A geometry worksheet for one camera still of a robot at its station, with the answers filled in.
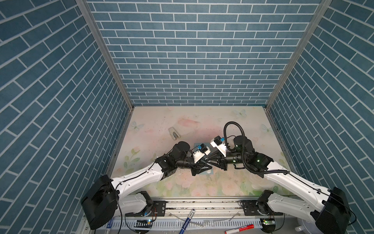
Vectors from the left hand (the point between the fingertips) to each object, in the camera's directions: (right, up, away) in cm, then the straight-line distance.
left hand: (209, 166), depth 71 cm
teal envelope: (0, -2, +1) cm, 3 cm away
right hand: (-2, +5, -2) cm, 6 cm away
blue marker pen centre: (-12, -26, -3) cm, 29 cm away
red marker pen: (+17, -28, -3) cm, 33 cm away
